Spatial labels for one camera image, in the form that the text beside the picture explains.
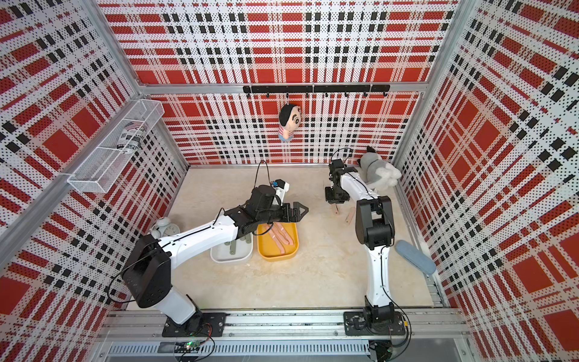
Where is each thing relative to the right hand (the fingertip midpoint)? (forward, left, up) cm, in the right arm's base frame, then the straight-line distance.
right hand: (336, 199), depth 101 cm
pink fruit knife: (-16, +27, -3) cm, 32 cm away
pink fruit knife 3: (-14, +24, -4) cm, 29 cm away
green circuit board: (-55, +51, -2) cm, 75 cm away
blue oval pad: (-26, -29, -2) cm, 39 cm away
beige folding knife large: (-6, -6, -5) cm, 10 cm away
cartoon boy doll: (+20, +20, +30) cm, 41 cm away
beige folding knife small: (-4, 0, -2) cm, 5 cm away
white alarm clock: (-18, +69, +6) cm, 72 cm away
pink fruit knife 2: (-17, +22, -3) cm, 28 cm away
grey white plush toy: (+9, -20, +6) cm, 23 cm away
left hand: (-14, +15, +14) cm, 25 cm away
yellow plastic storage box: (-22, +29, -4) cm, 37 cm away
